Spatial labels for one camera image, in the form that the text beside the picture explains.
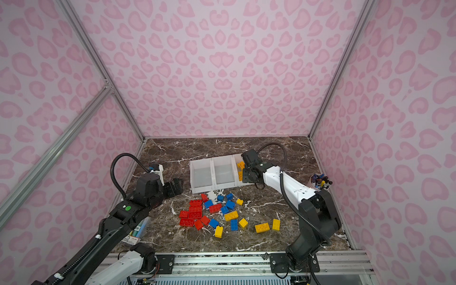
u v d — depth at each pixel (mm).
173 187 688
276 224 821
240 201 903
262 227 819
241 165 1007
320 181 833
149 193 575
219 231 803
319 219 440
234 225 819
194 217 858
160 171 692
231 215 859
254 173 619
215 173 941
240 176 944
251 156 706
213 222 846
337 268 722
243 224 806
